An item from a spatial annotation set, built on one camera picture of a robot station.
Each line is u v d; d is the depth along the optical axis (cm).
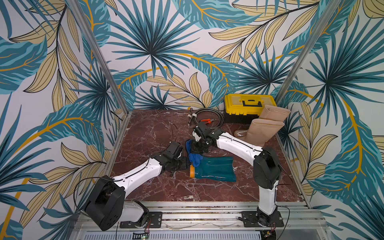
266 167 49
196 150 77
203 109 121
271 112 86
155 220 73
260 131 85
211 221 74
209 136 65
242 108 102
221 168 94
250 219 73
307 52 84
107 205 40
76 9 68
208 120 113
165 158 63
